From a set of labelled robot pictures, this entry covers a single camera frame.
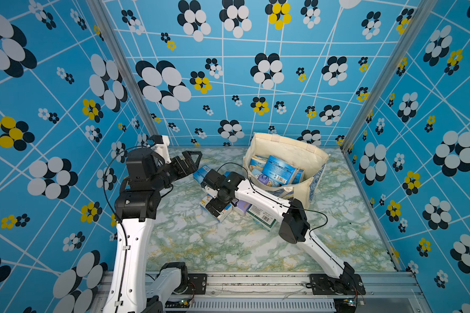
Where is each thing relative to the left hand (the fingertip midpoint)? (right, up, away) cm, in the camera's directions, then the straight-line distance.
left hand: (195, 155), depth 64 cm
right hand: (+6, -21, +25) cm, 33 cm away
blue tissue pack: (+32, -6, +18) cm, 37 cm away
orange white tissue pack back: (+6, -27, +23) cm, 36 cm away
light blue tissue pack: (+26, -10, +21) cm, 34 cm away
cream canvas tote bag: (+47, -1, +21) cm, 51 cm away
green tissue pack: (+24, -27, +22) cm, 42 cm away
